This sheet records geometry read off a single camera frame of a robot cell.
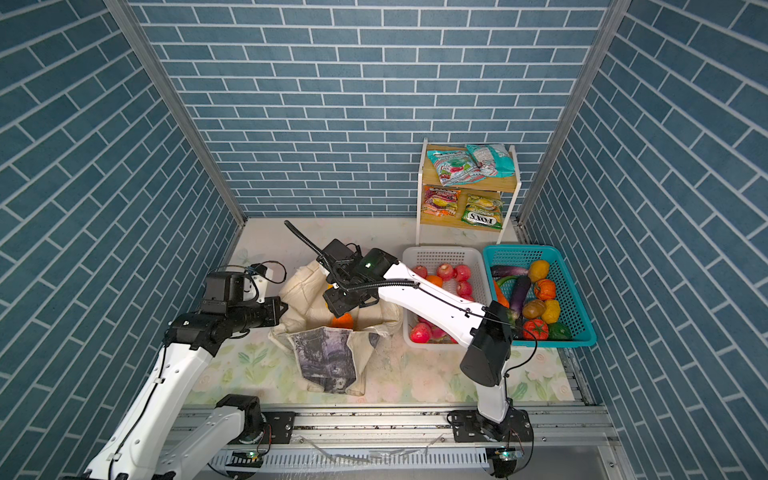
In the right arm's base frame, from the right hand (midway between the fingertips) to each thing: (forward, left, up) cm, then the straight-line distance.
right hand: (334, 300), depth 75 cm
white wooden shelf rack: (+33, -33, +12) cm, 48 cm away
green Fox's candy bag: (+39, -42, -2) cm, 57 cm away
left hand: (-1, +12, -2) cm, 12 cm away
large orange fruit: (+1, -1, -13) cm, 13 cm away
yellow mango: (+25, -61, -16) cm, 68 cm away
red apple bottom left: (-2, -23, -11) cm, 25 cm away
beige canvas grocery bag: (-13, -2, -5) cm, 14 cm away
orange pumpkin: (+18, -62, -16) cm, 67 cm away
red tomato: (+3, -56, -14) cm, 58 cm away
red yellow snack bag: (+41, -28, -2) cm, 50 cm away
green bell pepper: (+4, -63, -17) cm, 66 cm away
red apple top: (+22, -30, -15) cm, 40 cm away
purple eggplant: (+18, -55, -17) cm, 60 cm away
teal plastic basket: (+10, -68, -14) cm, 70 cm away
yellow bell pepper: (+11, -63, -17) cm, 66 cm away
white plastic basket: (+26, -26, -13) cm, 39 cm away
